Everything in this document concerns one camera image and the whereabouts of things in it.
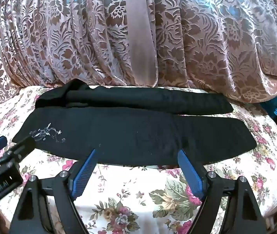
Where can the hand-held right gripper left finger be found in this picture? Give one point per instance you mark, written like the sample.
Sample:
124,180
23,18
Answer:
86,170

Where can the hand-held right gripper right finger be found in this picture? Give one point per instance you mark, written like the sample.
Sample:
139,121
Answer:
190,173

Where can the black pants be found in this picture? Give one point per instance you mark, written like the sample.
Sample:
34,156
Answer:
133,136

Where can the floral bedsheet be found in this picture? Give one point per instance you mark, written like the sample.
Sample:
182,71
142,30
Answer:
138,199

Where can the brown patterned curtain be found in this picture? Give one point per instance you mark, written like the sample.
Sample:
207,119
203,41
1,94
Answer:
67,41

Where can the plain pink curtain sash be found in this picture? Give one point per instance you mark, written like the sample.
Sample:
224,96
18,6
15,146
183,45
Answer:
140,34

